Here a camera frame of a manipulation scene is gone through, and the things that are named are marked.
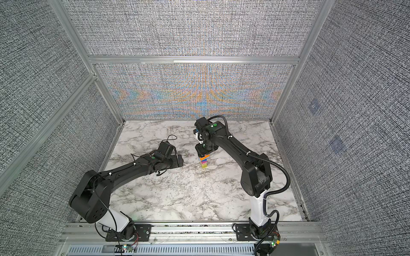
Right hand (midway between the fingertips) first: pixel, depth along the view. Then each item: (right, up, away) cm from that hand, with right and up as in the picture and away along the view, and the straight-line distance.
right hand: (204, 151), depth 87 cm
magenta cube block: (0, -7, +5) cm, 8 cm away
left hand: (-15, -7, +4) cm, 17 cm away
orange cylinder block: (0, -2, -9) cm, 10 cm away
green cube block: (0, -9, +6) cm, 11 cm away
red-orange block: (+2, -1, -9) cm, 9 cm away
